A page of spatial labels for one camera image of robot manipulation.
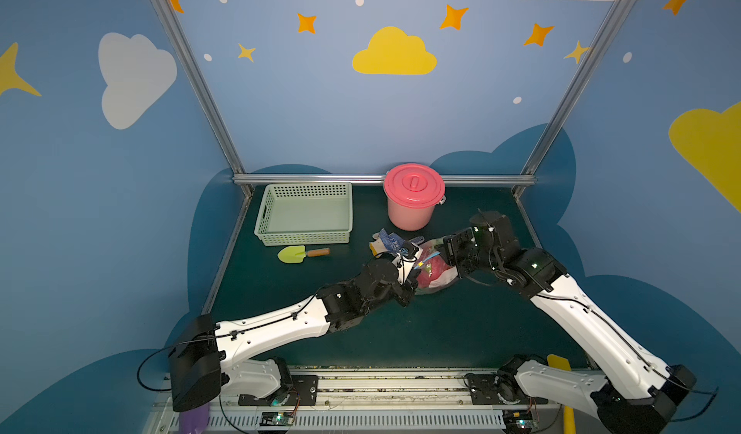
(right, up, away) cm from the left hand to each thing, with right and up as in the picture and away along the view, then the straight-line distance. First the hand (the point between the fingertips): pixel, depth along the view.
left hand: (425, 271), depth 71 cm
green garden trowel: (-40, 0, +31) cm, 51 cm away
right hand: (+3, +8, +1) cm, 8 cm away
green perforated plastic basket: (-44, +15, +44) cm, 64 cm away
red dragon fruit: (+3, +1, +4) cm, 5 cm away
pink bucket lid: (+1, +25, +27) cm, 36 cm away
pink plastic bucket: (+1, +13, +36) cm, 38 cm away
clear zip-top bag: (+6, -4, +7) cm, 10 cm away
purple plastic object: (-57, -36, -1) cm, 68 cm away
